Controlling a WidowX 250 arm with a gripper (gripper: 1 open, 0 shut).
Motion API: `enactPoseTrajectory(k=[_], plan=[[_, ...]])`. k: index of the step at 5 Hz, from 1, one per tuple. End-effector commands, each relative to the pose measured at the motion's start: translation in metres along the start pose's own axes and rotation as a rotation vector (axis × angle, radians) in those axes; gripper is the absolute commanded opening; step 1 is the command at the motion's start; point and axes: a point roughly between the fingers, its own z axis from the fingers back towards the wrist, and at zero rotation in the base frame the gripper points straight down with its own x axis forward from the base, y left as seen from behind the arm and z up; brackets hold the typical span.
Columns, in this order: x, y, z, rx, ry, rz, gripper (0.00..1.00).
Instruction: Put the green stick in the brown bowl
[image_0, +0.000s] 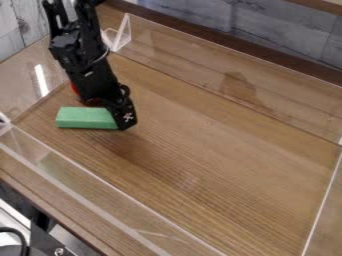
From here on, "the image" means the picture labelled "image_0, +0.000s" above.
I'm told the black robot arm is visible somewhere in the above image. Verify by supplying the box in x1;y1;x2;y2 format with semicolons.
41;0;137;130

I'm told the clear acrylic enclosure wall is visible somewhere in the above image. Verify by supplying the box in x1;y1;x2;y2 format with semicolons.
0;12;342;256

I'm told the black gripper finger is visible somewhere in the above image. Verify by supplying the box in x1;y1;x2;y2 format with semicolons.
118;84;130;99
105;98;137;131

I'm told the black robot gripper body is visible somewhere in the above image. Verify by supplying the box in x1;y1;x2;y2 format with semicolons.
49;31;122;103

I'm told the black metal table bracket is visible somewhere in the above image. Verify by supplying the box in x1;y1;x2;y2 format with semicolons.
27;222;67;256

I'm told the green rectangular block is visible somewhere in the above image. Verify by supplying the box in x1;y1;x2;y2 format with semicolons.
54;107;117;130

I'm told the black cable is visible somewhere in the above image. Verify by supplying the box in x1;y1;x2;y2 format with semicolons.
0;227;30;256

